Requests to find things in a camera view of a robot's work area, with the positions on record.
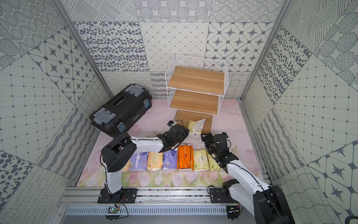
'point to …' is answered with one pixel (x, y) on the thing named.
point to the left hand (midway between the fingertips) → (192, 127)
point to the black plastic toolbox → (118, 115)
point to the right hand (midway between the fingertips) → (202, 138)
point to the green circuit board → (113, 209)
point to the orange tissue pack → (185, 157)
